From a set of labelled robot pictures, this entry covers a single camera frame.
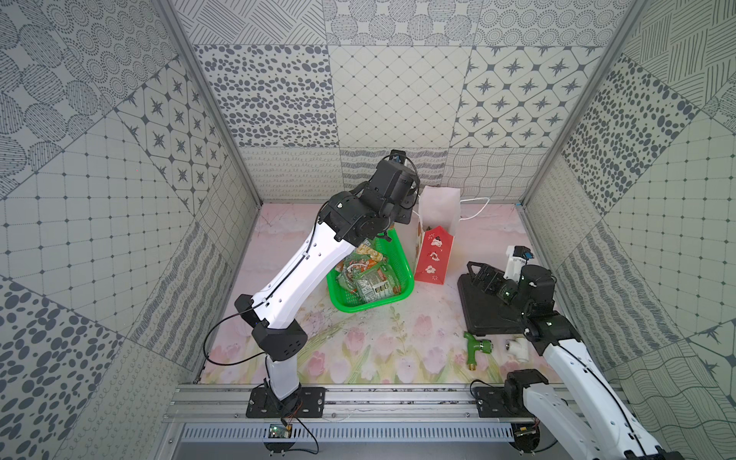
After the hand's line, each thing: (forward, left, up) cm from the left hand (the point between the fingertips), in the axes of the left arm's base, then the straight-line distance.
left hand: (400, 190), depth 66 cm
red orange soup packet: (+3, +11, -35) cm, 37 cm away
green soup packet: (-5, +7, -36) cm, 37 cm away
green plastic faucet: (-22, -23, -40) cm, 52 cm away
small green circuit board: (-44, +29, -43) cm, 68 cm away
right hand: (-7, -23, -24) cm, 34 cm away
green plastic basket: (+7, +1, -35) cm, 36 cm away
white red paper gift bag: (+17, -16, -32) cm, 40 cm away
